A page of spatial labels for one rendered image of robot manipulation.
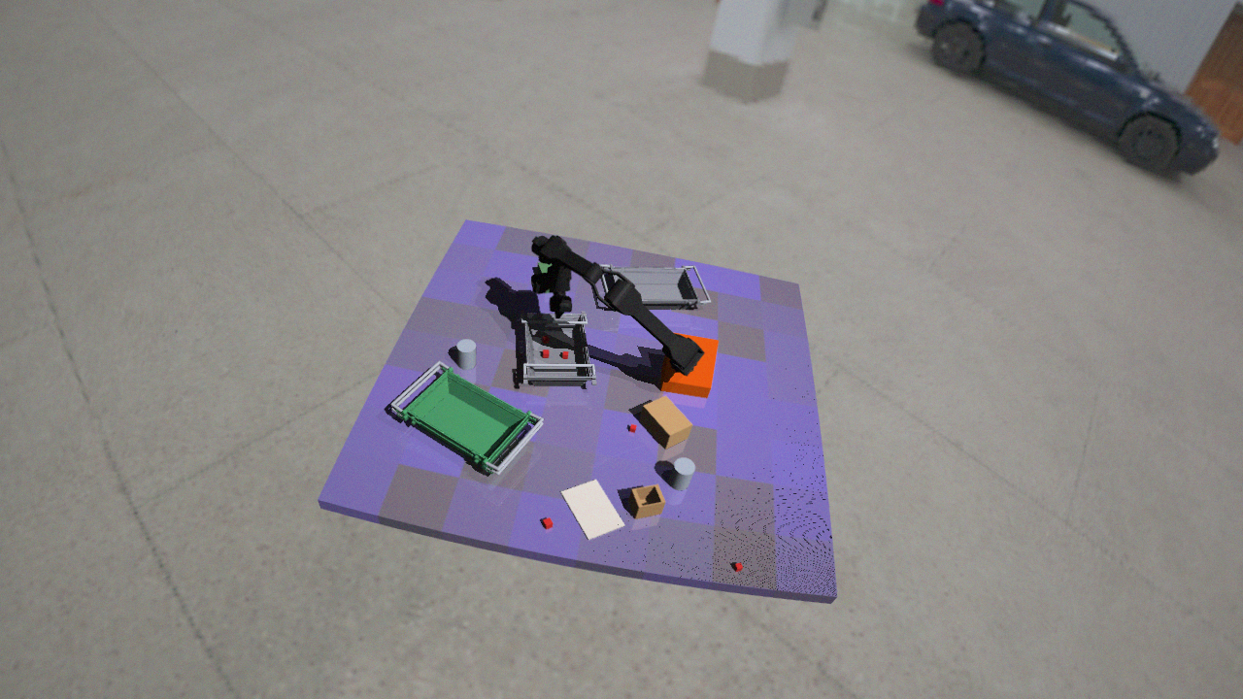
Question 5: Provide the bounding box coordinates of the green rectangular block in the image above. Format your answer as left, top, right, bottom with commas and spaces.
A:
537, 262, 552, 294

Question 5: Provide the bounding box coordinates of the white flat rectangular sheet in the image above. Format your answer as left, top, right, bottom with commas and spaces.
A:
561, 480, 625, 540

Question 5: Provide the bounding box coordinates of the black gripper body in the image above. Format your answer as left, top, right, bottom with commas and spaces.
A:
548, 266, 572, 313

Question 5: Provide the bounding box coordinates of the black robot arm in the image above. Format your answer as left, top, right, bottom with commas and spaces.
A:
531, 235, 705, 376

